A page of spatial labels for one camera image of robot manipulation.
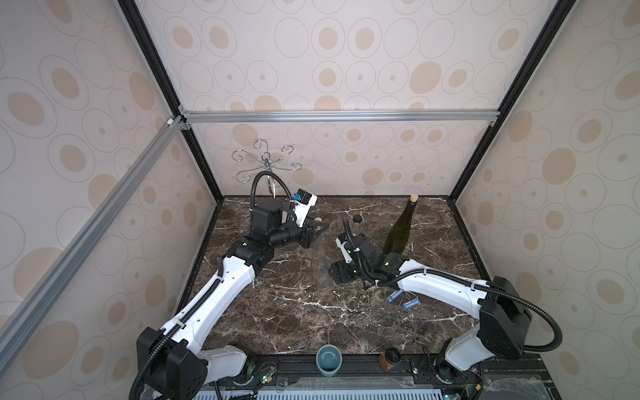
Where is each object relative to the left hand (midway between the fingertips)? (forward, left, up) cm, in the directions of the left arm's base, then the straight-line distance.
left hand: (331, 223), depth 70 cm
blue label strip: (-7, -24, -32) cm, 40 cm away
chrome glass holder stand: (+27, +23, -1) cm, 35 cm away
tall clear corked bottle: (0, +3, -23) cm, 23 cm away
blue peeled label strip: (-11, -29, -32) cm, 44 cm away
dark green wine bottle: (+9, -25, -19) cm, 32 cm away
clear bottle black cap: (+6, -8, -8) cm, 13 cm away
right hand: (-2, -5, -20) cm, 21 cm away
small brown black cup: (-29, -16, -22) cm, 40 cm away
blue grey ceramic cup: (-28, 0, -32) cm, 42 cm away
